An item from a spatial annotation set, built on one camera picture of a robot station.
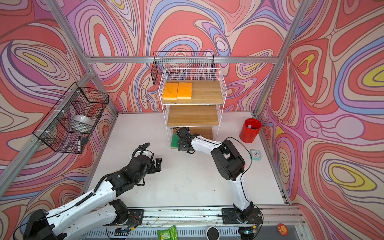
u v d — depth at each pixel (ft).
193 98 2.27
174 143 3.21
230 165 1.75
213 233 2.14
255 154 3.07
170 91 2.30
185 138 2.50
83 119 2.41
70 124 2.32
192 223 2.40
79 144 2.36
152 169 2.33
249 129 3.09
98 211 1.89
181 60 2.89
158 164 2.51
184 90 2.31
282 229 2.30
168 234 2.24
